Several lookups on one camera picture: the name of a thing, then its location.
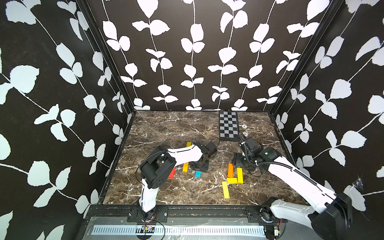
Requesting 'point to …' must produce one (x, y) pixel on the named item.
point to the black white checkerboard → (229, 130)
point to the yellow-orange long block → (185, 167)
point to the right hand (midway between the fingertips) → (234, 160)
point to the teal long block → (198, 174)
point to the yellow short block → (232, 180)
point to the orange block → (230, 170)
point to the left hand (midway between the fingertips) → (203, 167)
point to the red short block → (171, 174)
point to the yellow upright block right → (240, 175)
